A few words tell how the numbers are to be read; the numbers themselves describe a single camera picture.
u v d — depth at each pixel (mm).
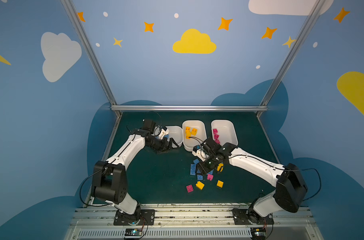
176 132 1072
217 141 1040
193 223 735
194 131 1072
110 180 439
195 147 770
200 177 883
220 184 858
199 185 844
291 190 431
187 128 1076
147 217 747
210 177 858
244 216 755
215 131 1087
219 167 892
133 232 707
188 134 1052
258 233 718
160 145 752
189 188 828
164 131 803
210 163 690
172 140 763
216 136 1054
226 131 1111
